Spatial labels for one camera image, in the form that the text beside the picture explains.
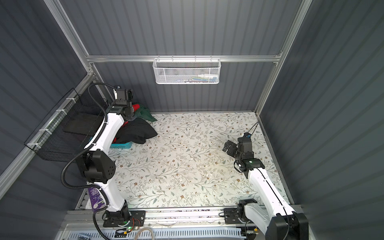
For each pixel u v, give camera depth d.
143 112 1.06
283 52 0.86
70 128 0.74
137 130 1.03
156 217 0.76
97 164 0.49
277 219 0.40
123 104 0.66
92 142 0.50
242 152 0.62
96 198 0.79
